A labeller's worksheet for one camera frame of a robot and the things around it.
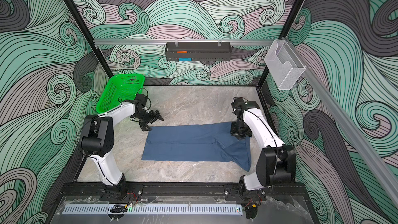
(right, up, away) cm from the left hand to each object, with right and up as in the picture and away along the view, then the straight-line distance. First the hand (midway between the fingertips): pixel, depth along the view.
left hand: (158, 121), depth 94 cm
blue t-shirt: (+32, -12, -3) cm, 34 cm away
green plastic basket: (-34, +23, +24) cm, 48 cm away
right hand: (+47, -6, -14) cm, 50 cm away
